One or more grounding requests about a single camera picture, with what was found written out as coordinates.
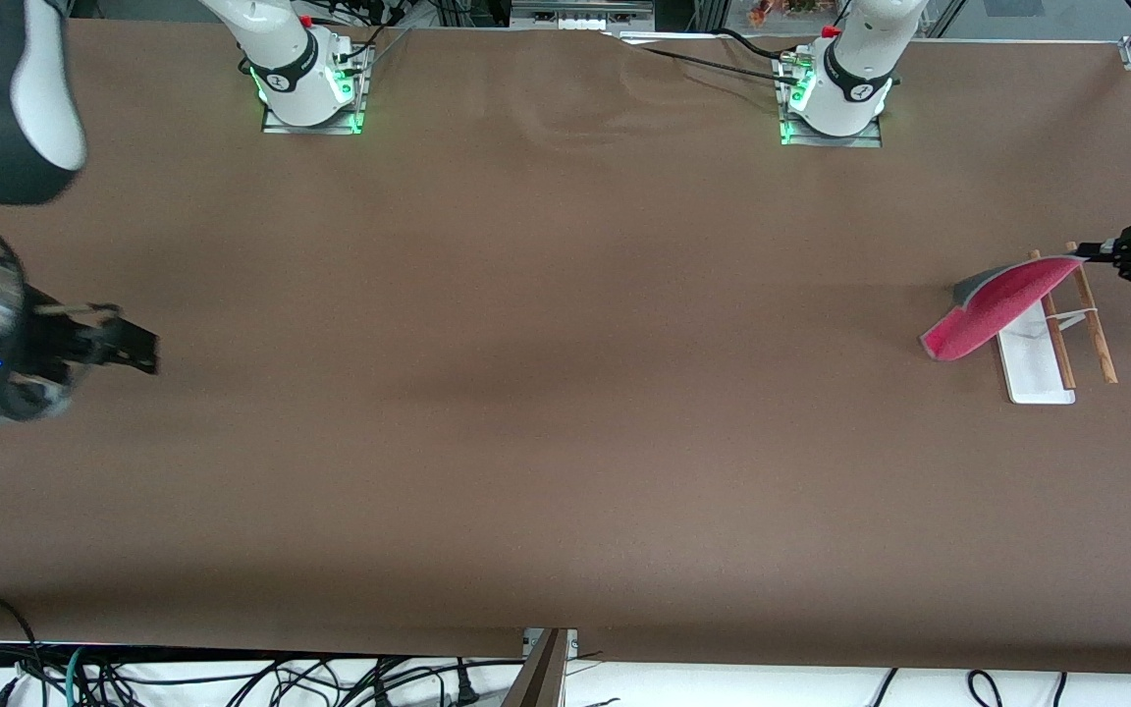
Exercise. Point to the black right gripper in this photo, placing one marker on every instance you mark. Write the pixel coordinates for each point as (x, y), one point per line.
(48, 345)

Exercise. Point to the small metal bracket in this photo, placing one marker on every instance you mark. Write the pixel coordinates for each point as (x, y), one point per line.
(572, 643)

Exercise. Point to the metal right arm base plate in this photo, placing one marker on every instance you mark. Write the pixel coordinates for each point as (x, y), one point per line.
(281, 128)

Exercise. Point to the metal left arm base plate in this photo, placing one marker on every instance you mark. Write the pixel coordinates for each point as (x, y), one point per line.
(860, 142)

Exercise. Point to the grey and pink towel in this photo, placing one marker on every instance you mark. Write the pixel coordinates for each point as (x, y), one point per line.
(993, 309)

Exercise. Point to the white wooden towel rack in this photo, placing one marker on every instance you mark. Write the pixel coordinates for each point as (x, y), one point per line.
(1037, 378)

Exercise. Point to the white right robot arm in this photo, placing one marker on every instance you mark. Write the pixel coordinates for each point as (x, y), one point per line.
(45, 108)

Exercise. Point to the white power strip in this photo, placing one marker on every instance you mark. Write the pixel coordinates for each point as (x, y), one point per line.
(580, 24)

